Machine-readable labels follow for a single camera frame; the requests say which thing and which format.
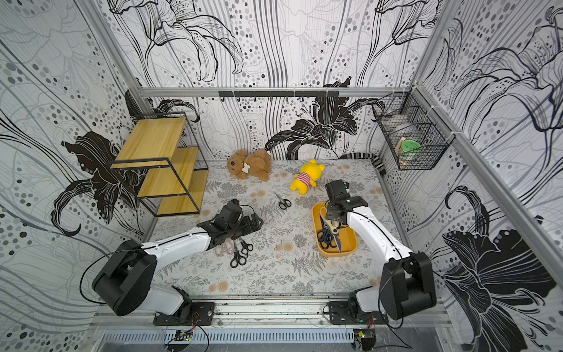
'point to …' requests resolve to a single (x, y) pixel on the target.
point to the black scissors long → (237, 259)
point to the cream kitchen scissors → (332, 225)
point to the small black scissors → (284, 203)
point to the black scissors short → (246, 248)
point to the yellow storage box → (347, 237)
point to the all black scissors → (325, 237)
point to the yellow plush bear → (311, 172)
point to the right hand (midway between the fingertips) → (340, 209)
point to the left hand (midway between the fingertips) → (257, 228)
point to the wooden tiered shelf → (165, 144)
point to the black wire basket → (403, 117)
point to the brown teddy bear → (256, 163)
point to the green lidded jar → (408, 144)
